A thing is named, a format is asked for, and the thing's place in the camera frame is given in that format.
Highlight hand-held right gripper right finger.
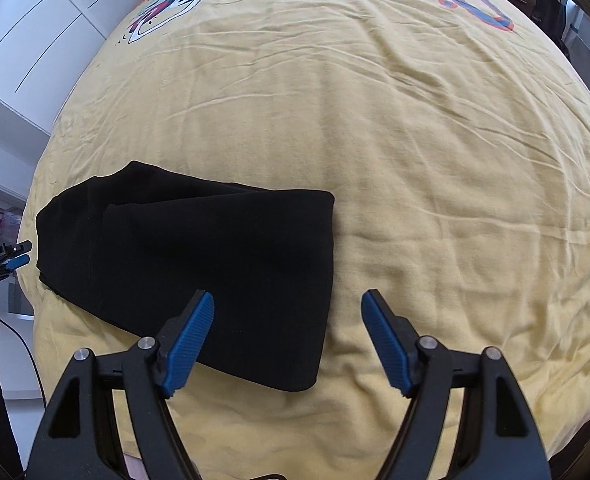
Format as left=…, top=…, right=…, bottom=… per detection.
left=360, top=290, right=552, bottom=480

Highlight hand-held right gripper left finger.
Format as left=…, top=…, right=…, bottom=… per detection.
left=27, top=290, right=215, bottom=480

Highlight yellow printed bed sheet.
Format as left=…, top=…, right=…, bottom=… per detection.
left=17, top=0, right=590, bottom=480

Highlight black bag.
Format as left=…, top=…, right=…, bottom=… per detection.
left=532, top=0, right=574, bottom=47

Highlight white wardrobe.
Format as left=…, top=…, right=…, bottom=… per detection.
left=0, top=0, right=172, bottom=137

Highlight black pants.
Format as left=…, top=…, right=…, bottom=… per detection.
left=35, top=160, right=337, bottom=394

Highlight black cable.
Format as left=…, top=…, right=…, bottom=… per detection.
left=0, top=319, right=46, bottom=407

